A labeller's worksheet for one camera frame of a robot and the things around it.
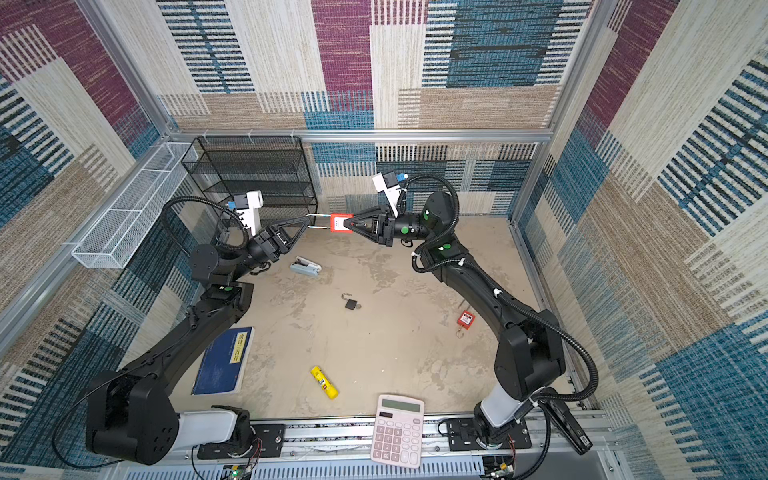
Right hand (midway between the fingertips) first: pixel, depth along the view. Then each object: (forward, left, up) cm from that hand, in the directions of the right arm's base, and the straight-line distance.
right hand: (345, 227), depth 63 cm
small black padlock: (+4, +4, -40) cm, 40 cm away
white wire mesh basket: (+4, +56, -6) cm, 56 cm away
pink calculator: (-33, -9, -39) cm, 52 cm away
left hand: (0, +7, +2) cm, 7 cm away
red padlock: (-3, -32, -39) cm, 50 cm away
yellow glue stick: (-20, +9, -39) cm, 45 cm away
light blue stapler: (+19, +20, -39) cm, 47 cm away
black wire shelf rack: (+47, +31, -19) cm, 59 cm away
